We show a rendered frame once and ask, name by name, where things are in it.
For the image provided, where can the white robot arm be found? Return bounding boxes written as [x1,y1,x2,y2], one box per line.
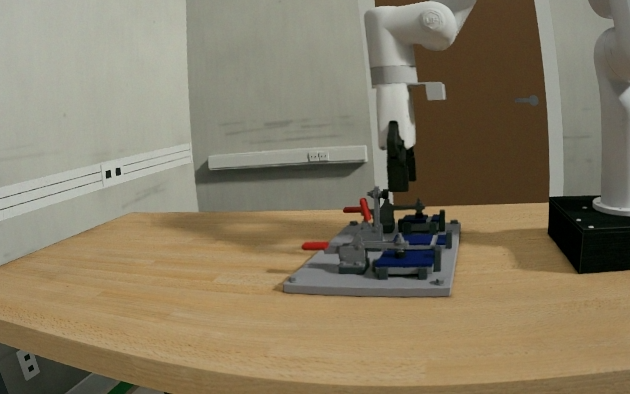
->
[364,0,630,217]

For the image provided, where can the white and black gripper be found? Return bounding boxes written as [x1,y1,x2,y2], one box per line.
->
[372,83,419,192]

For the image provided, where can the blue part with slot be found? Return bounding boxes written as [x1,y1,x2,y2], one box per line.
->
[402,234,446,249]

